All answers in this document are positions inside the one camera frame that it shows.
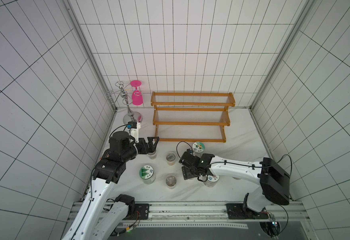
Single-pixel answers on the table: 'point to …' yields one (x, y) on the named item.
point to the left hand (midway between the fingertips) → (150, 142)
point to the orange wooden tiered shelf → (191, 109)
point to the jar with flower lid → (198, 148)
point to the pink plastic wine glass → (137, 95)
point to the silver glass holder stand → (130, 116)
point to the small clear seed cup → (171, 181)
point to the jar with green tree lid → (147, 174)
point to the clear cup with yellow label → (171, 157)
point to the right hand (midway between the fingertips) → (185, 174)
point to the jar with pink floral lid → (211, 181)
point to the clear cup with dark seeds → (152, 155)
